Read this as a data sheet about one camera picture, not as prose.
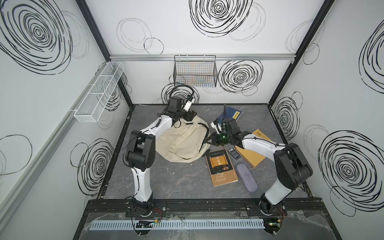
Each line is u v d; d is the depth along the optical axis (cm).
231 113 114
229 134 72
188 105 84
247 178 81
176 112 75
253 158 91
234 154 92
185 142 96
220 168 86
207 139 86
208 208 75
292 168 46
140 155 52
